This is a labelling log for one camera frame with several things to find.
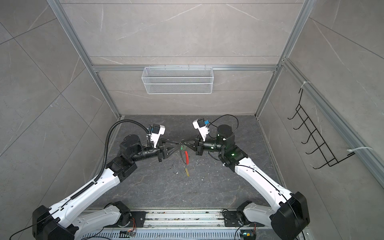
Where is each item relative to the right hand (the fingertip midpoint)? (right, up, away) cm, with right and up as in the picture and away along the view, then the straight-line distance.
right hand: (183, 141), depth 65 cm
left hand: (-2, 0, -2) cm, 2 cm away
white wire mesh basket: (-7, +39, +36) cm, 53 cm away
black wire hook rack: (+60, -2, -3) cm, 60 cm away
